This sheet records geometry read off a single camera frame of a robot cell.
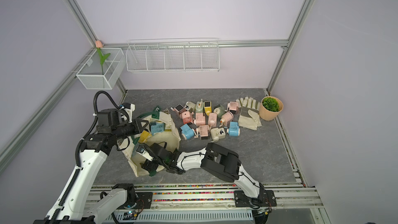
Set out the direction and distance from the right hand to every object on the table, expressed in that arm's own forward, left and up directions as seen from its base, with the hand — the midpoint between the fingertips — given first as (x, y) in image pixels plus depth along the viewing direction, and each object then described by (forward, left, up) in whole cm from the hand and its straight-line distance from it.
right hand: (144, 154), depth 82 cm
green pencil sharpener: (+32, -29, 0) cm, 43 cm away
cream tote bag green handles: (-5, -1, +21) cm, 21 cm away
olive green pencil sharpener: (+29, -42, 0) cm, 51 cm away
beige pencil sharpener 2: (+13, -40, -2) cm, 42 cm away
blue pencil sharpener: (+16, -50, -2) cm, 53 cm away
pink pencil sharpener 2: (+24, -21, 0) cm, 32 cm away
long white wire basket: (+56, -12, +24) cm, 62 cm away
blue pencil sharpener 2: (+14, -22, -2) cm, 27 cm away
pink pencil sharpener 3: (+24, -29, -2) cm, 38 cm away
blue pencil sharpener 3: (+16, -4, +1) cm, 16 cm away
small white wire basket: (+41, +27, +24) cm, 55 cm away
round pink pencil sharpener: (+22, -46, 0) cm, 51 cm away
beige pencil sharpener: (+34, -22, -2) cm, 41 cm away
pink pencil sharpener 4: (+22, -37, 0) cm, 43 cm away
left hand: (+8, -5, +18) cm, 20 cm away
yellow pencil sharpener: (+31, -34, 0) cm, 46 cm away
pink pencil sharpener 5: (+14, -32, -2) cm, 35 cm away
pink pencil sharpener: (+30, -16, +1) cm, 34 cm away
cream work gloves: (+27, -63, -7) cm, 69 cm away
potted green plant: (+28, -74, +4) cm, 79 cm away
